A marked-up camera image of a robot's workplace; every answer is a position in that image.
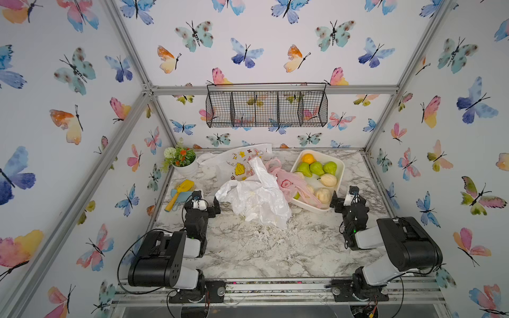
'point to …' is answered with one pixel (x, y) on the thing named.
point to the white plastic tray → (322, 156)
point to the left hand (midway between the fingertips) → (207, 194)
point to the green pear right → (330, 167)
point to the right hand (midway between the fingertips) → (349, 191)
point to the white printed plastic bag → (232, 163)
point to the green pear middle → (316, 168)
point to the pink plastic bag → (291, 184)
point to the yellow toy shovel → (185, 185)
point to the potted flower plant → (183, 159)
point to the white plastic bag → (256, 197)
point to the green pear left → (304, 168)
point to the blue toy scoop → (181, 197)
